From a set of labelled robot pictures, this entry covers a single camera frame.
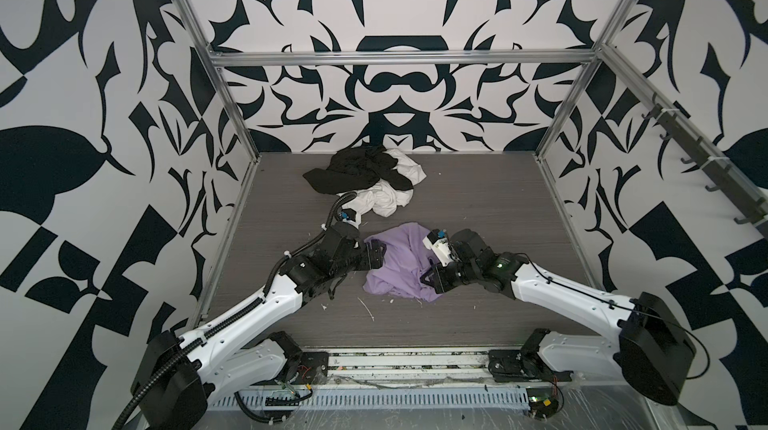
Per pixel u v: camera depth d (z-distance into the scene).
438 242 0.74
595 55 0.91
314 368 0.74
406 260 0.83
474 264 0.63
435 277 0.70
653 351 0.41
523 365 0.68
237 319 0.45
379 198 1.01
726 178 0.55
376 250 0.70
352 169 1.02
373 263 0.69
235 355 0.55
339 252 0.59
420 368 0.76
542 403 0.71
